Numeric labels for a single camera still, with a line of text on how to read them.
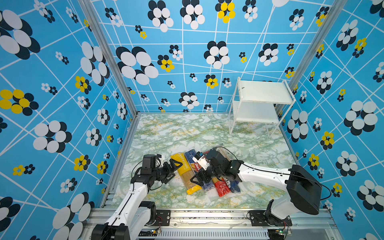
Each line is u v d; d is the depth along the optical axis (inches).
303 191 16.8
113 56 34.6
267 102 31.8
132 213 18.4
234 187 31.1
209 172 27.7
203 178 27.2
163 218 28.9
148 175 25.6
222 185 31.7
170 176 29.1
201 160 28.4
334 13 27.4
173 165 29.0
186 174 33.7
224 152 37.9
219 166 24.7
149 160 25.7
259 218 28.6
